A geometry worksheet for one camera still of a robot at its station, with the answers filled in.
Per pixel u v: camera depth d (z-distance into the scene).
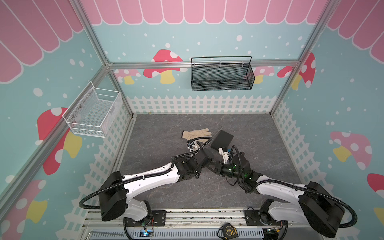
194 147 0.69
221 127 1.12
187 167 0.55
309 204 0.42
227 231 0.68
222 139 1.06
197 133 1.09
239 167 0.63
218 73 0.95
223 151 0.76
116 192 0.40
